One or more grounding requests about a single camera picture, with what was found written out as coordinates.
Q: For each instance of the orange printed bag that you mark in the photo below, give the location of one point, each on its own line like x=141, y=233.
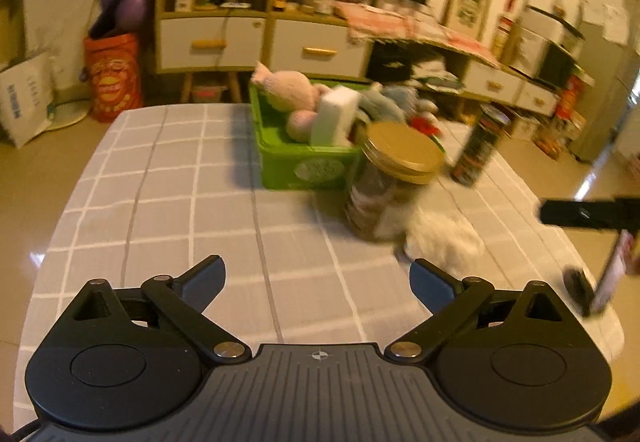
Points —
x=112, y=80

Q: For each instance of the rag doll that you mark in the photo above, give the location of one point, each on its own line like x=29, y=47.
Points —
x=390, y=102

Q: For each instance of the white appliance box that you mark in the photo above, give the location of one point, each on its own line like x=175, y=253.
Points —
x=545, y=25

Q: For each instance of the white paper bag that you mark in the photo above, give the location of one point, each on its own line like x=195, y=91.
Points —
x=25, y=102

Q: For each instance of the white sponge block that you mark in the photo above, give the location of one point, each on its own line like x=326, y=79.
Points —
x=335, y=115

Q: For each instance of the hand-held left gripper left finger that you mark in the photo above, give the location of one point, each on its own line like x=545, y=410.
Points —
x=202, y=282

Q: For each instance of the pink table runner cloth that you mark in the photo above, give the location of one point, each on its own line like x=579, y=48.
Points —
x=400, y=27

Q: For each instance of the pink plush toy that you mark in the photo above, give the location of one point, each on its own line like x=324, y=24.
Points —
x=290, y=87

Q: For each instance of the cream round plush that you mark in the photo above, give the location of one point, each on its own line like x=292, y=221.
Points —
x=301, y=125

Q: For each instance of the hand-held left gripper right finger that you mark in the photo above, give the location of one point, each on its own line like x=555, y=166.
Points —
x=432, y=287

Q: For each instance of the framed cartoon picture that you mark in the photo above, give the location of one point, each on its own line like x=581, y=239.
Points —
x=467, y=5

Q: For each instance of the red soft toy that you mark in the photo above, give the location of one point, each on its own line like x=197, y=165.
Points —
x=425, y=126

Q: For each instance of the grey refrigerator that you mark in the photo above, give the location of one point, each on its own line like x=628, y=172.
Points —
x=610, y=72

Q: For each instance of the white cloth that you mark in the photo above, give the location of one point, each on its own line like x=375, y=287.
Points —
x=442, y=239

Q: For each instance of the glass jar with gold lid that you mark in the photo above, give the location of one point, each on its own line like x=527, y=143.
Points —
x=400, y=150

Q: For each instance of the purple ball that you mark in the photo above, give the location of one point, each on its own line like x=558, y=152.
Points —
x=132, y=10

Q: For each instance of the tall black printed can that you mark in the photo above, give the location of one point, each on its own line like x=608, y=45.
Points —
x=477, y=152

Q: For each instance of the green plastic bin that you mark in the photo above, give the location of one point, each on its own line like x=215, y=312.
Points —
x=280, y=167

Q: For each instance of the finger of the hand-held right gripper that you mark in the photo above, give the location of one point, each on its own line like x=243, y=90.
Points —
x=585, y=212

